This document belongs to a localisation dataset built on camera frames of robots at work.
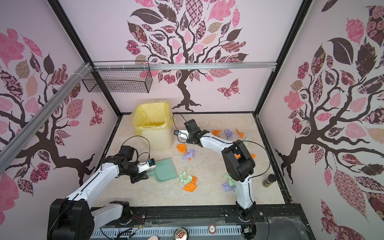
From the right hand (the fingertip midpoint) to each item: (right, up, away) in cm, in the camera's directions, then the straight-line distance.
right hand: (191, 129), depth 96 cm
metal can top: (-3, -43, -36) cm, 56 cm away
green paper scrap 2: (+23, -30, -15) cm, 41 cm away
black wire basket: (-47, +35, -2) cm, 58 cm away
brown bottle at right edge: (+43, -26, -20) cm, 54 cm away
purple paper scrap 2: (+21, -32, -15) cm, 41 cm away
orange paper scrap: (-6, -13, +4) cm, 15 cm away
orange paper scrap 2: (+1, -33, -13) cm, 35 cm away
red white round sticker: (+11, -48, -27) cm, 56 cm away
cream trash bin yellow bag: (-26, +6, +4) cm, 27 cm away
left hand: (-27, -26, -14) cm, 40 cm away
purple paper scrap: (-1, -16, -4) cm, 17 cm away
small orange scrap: (+36, -4, +9) cm, 38 cm away
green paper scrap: (-4, -29, -12) cm, 31 cm away
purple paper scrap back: (+28, -3, +10) cm, 30 cm away
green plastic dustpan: (-16, -25, -9) cm, 31 cm away
